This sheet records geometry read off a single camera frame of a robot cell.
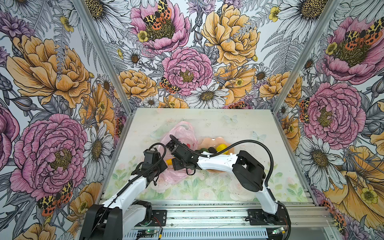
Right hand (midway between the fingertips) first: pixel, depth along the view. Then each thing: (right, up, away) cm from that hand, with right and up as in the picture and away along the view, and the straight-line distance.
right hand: (179, 166), depth 89 cm
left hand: (-9, -1, -1) cm, 9 cm away
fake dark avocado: (+20, +9, +4) cm, 22 cm away
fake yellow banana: (-5, +5, -7) cm, 9 cm away
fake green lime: (+16, +10, +3) cm, 19 cm away
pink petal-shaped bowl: (+17, +13, +10) cm, 24 cm away
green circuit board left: (-15, -26, -18) cm, 35 cm away
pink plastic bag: (-4, -3, -8) cm, 9 cm away
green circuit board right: (+49, -25, -18) cm, 58 cm away
